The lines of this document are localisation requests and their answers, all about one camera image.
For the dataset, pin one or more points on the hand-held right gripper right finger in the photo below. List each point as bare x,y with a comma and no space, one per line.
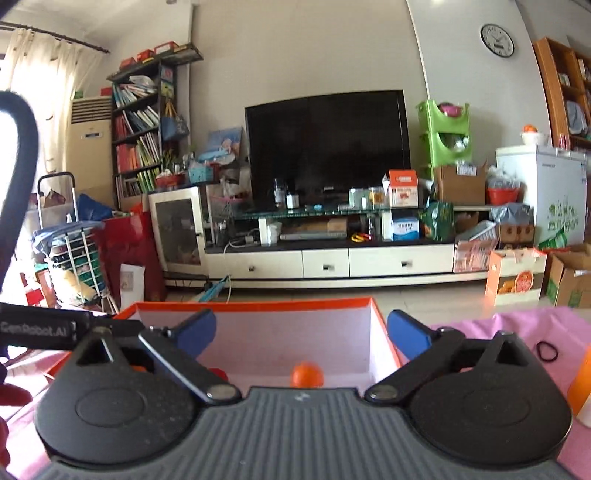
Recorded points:
408,334

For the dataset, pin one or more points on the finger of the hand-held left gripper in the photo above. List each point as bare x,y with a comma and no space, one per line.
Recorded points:
115,327

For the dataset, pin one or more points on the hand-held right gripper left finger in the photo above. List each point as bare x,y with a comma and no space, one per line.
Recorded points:
196,332

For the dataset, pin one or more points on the red round fruit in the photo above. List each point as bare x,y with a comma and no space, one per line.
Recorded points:
219,374

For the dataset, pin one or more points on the orange fruit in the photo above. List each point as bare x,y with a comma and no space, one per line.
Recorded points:
307,374

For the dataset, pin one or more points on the person's left hand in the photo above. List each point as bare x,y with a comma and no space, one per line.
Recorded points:
14,394

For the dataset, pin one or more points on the white television stand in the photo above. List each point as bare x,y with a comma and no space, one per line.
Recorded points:
369,263

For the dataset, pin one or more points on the red gift bag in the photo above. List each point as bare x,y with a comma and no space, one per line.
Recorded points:
129,244

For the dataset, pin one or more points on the pink flower-print blanket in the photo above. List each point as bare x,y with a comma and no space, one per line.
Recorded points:
508,323

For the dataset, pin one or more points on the white glass-door cabinet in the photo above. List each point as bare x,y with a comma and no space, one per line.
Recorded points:
178,230

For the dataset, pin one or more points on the blue white box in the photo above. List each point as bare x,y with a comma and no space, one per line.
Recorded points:
405,229

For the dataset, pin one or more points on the green foil bag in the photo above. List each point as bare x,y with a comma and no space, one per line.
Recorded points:
436,221

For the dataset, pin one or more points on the orange fruit cardboard box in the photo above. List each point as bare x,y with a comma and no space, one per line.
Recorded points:
515,277

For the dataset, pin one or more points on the orange white carton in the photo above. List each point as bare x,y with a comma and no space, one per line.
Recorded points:
402,191

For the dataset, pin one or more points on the brown cardboard box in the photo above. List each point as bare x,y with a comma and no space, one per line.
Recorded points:
461,187

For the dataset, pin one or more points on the red plastic basin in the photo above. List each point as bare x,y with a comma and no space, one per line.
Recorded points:
503,197

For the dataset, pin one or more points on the green-print cardboard box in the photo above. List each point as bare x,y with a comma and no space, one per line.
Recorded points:
570,281

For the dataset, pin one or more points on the standing air conditioner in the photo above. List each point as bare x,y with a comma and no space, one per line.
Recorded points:
90,152

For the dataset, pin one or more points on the orange bottle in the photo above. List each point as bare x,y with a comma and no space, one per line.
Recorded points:
581,392

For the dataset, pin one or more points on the small white fridge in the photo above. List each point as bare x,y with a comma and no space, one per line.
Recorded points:
540,194

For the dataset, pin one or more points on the green plastic rack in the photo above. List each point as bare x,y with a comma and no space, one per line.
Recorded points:
429,143

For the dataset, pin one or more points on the black flat television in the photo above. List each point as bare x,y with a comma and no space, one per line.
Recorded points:
328,147

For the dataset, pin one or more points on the dark bookshelf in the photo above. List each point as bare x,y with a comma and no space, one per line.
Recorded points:
138,124

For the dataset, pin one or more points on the blue tote bag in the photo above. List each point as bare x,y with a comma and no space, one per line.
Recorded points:
174,127

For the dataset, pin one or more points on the white bowl of oranges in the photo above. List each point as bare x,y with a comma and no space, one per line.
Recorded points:
535,137

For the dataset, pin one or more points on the cream curtain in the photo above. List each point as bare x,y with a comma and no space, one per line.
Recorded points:
41,83

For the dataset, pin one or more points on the wooden shelf unit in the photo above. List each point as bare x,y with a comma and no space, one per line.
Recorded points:
547,87

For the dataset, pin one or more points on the round wall clock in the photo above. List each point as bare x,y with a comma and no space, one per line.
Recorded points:
497,40

